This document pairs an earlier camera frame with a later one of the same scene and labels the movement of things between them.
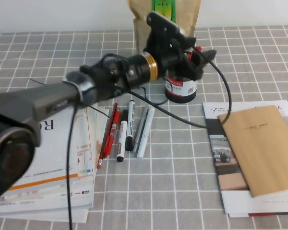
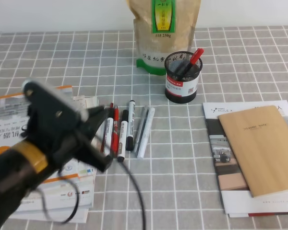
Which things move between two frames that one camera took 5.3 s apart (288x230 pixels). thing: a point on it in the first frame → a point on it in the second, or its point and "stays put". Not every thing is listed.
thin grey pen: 141,130 stays put
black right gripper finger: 188,41 → 96,115
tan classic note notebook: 265,149 stays put
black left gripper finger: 201,59 → 87,152
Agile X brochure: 234,192 stays put
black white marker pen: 129,138 stays put
